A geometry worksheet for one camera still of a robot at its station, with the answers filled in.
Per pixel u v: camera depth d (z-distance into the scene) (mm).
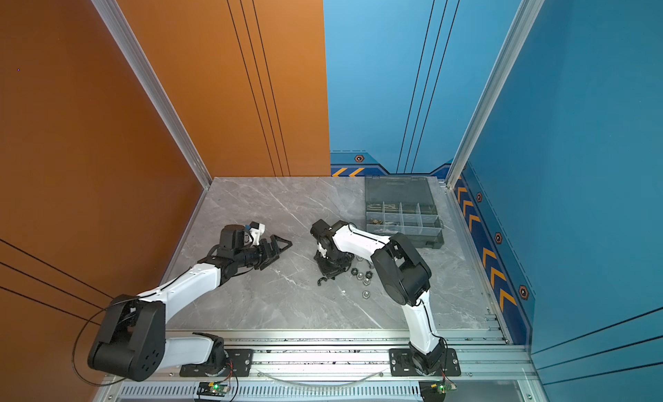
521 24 740
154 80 870
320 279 892
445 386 696
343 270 814
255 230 822
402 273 529
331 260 791
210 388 709
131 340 419
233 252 693
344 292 870
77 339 435
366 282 885
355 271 916
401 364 725
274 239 791
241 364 741
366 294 864
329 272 809
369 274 914
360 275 895
